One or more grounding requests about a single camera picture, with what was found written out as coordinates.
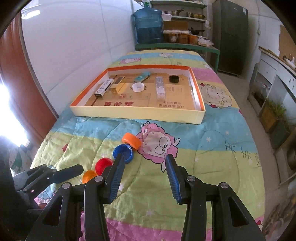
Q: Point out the orange-rimmed cardboard tray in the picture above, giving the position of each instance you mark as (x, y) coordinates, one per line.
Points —
(183, 103)

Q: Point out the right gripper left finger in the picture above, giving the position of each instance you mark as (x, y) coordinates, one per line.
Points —
(113, 180)

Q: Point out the white bottle cap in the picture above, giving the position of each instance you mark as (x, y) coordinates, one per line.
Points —
(138, 87)

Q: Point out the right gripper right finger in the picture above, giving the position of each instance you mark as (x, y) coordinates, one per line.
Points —
(179, 180)

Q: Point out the blue bottle cap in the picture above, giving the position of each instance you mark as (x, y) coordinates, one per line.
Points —
(126, 152)

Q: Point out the floral clear-end long box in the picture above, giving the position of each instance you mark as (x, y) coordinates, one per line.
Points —
(160, 88)

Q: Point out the red bottle cap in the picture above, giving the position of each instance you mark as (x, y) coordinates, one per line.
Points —
(101, 164)

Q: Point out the potted green plant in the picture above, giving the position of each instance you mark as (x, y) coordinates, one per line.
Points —
(274, 121)

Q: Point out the teal patterned box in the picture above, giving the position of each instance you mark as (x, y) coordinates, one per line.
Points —
(142, 77)

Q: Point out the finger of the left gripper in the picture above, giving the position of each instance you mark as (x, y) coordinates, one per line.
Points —
(27, 177)
(60, 176)

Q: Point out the blue water jug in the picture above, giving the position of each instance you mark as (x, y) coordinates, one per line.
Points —
(148, 24)

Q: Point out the white cabinet counter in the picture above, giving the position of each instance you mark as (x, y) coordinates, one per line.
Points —
(272, 79)

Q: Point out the kitchen shelf rack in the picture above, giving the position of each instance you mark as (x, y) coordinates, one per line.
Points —
(183, 20)

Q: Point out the yellow-orange bottle cap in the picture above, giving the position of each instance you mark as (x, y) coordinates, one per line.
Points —
(88, 175)

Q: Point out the black bottle cap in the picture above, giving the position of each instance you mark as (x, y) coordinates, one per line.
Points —
(174, 78)

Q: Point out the gold brown small box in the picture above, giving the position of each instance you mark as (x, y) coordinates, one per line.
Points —
(117, 85)

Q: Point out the dark green refrigerator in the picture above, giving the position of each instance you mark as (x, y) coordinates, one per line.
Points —
(230, 35)

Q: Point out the white cartoon long box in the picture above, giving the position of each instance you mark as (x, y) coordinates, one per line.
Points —
(100, 92)

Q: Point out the colourful cartoon quilt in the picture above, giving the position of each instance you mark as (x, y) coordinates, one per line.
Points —
(220, 149)

